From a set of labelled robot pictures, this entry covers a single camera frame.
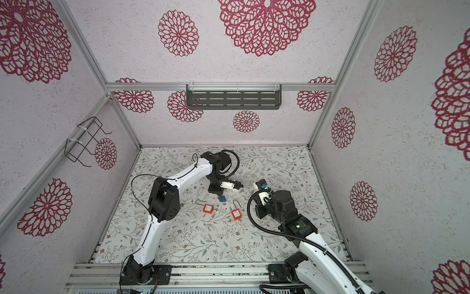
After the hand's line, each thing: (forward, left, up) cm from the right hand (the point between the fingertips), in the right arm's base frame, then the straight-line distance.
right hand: (254, 193), depth 76 cm
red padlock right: (-1, +8, -18) cm, 20 cm away
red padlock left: (+1, +22, -18) cm, 29 cm away
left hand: (+8, +18, -15) cm, 25 cm away
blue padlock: (+6, +15, -17) cm, 24 cm away
